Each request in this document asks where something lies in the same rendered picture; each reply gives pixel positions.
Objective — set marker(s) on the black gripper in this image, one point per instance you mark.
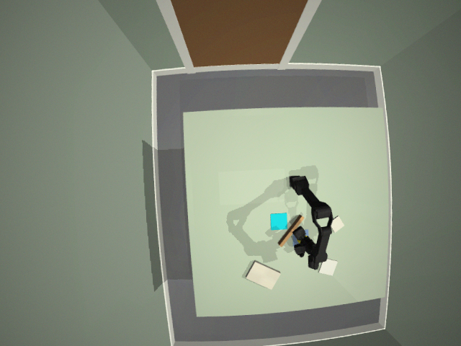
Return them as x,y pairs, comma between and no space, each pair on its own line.
299,233

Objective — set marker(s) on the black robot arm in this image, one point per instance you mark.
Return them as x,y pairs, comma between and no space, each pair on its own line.
319,210

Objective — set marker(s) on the beige rectangular block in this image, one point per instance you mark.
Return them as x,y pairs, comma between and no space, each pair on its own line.
263,275

